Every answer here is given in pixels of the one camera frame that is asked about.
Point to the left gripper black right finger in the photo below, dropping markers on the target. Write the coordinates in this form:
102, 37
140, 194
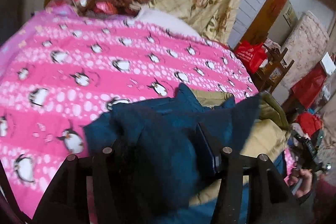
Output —
270, 199

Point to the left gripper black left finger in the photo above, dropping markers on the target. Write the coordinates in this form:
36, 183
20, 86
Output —
81, 184

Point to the blue puffer jacket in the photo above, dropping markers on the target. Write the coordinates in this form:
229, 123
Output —
163, 146

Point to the person's right hand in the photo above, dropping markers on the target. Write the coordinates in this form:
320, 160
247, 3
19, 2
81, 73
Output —
301, 180

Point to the wooden shelf rack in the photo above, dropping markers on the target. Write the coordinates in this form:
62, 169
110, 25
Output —
268, 77

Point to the red gift bag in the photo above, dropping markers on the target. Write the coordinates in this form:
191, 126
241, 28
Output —
251, 55

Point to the floral rolled mattress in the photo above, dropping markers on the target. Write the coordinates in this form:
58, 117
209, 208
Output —
306, 46

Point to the pink penguin bedsheet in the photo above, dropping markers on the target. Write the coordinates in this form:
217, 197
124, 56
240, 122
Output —
60, 72

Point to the white pillow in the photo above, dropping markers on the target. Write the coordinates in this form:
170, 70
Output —
166, 21

